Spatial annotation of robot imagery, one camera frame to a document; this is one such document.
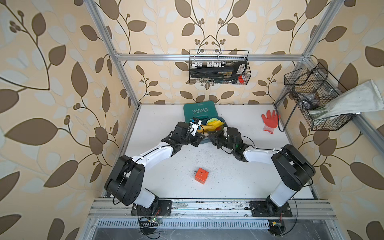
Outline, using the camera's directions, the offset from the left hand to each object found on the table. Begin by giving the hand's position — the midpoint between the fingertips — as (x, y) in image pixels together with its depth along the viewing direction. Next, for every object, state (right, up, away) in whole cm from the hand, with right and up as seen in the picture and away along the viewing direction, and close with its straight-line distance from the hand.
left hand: (205, 135), depth 84 cm
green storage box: (+2, +15, +27) cm, 31 cm away
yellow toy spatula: (+5, +5, +17) cm, 18 cm away
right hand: (+1, +1, +4) cm, 4 cm away
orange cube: (-2, -21, -3) cm, 22 cm away
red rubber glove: (+50, +6, +26) cm, 57 cm away
